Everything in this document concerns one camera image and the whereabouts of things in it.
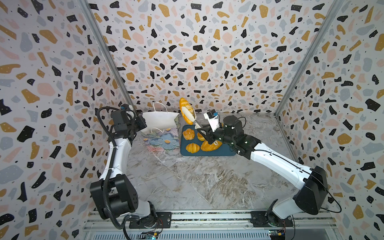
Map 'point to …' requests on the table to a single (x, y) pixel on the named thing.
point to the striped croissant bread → (192, 148)
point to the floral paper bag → (162, 133)
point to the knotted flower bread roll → (188, 134)
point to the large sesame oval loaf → (206, 146)
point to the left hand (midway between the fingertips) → (144, 116)
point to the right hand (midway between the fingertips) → (197, 125)
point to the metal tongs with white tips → (198, 125)
